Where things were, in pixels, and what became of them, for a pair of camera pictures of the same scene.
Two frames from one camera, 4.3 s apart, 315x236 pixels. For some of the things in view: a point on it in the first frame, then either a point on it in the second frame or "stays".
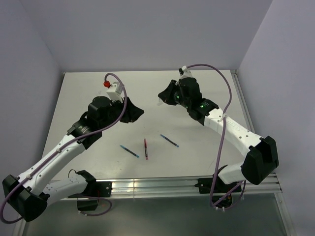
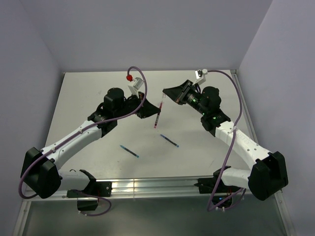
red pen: (145, 149) → (159, 112)
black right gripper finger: (167, 95) → (176, 93)
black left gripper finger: (132, 112) → (147, 109)
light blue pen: (129, 151) stays
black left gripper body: (115, 111) → (131, 105)
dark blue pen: (169, 140) stays
